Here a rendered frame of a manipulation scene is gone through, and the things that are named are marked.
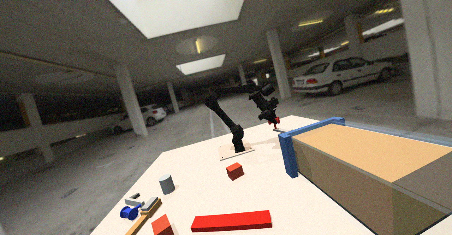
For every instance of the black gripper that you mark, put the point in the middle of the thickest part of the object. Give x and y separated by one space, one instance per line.
268 114

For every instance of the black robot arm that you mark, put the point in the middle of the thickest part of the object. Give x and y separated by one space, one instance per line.
237 130

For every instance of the grey cylinder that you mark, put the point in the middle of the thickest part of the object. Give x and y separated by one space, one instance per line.
166 184

